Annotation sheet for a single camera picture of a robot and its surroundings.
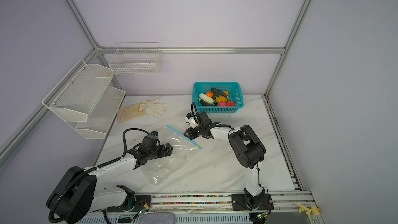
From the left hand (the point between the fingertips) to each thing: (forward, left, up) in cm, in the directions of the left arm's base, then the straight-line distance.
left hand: (165, 151), depth 89 cm
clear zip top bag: (-10, +3, -4) cm, 11 cm away
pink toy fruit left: (+34, -35, +4) cm, 49 cm away
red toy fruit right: (+34, -41, +4) cm, 54 cm away
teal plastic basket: (+48, -46, +4) cm, 67 cm away
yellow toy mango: (+40, -35, +3) cm, 53 cm away
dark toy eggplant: (+46, -31, +6) cm, 56 cm away
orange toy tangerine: (+46, -27, +2) cm, 54 cm away
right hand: (+10, -11, +3) cm, 16 cm away
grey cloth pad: (-32, -2, +1) cm, 32 cm away
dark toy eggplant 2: (+36, -23, +1) cm, 43 cm away
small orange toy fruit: (+46, -40, +3) cm, 61 cm away
